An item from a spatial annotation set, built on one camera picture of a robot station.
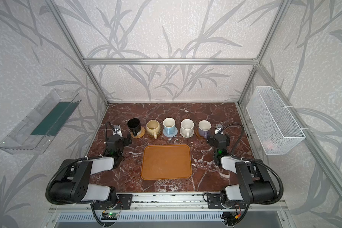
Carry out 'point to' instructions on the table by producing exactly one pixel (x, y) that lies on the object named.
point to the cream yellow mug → (153, 128)
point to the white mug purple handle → (204, 127)
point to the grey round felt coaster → (171, 135)
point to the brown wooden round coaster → (152, 136)
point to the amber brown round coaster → (198, 136)
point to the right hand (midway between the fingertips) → (218, 129)
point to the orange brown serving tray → (166, 161)
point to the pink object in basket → (267, 144)
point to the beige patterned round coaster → (185, 136)
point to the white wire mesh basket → (276, 129)
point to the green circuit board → (109, 216)
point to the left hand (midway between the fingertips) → (122, 128)
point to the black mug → (134, 124)
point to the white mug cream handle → (187, 126)
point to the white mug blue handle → (169, 125)
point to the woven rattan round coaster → (140, 135)
